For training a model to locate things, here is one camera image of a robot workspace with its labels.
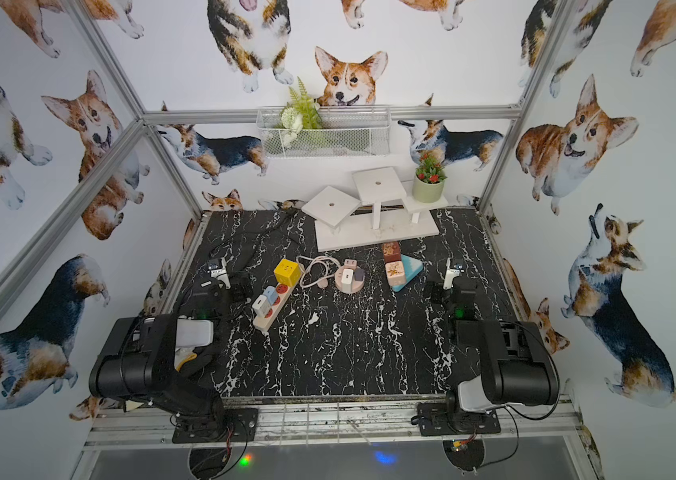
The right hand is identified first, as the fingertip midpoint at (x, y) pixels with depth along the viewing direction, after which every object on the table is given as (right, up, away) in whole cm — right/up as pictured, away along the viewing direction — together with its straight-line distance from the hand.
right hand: (441, 272), depth 93 cm
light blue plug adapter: (-52, -6, -3) cm, 53 cm away
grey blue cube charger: (-26, -1, +4) cm, 26 cm away
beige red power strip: (-49, -6, +2) cm, 50 cm away
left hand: (-65, +1, +1) cm, 65 cm away
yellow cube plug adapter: (-48, 0, 0) cm, 48 cm away
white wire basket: (-30, +44, -1) cm, 53 cm away
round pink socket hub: (-27, -4, +4) cm, 27 cm away
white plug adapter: (-54, -9, -7) cm, 55 cm away
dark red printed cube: (-15, +6, +5) cm, 17 cm away
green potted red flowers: (-4, +28, +2) cm, 29 cm away
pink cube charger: (-29, +2, +5) cm, 29 cm away
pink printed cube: (-14, 0, -1) cm, 14 cm away
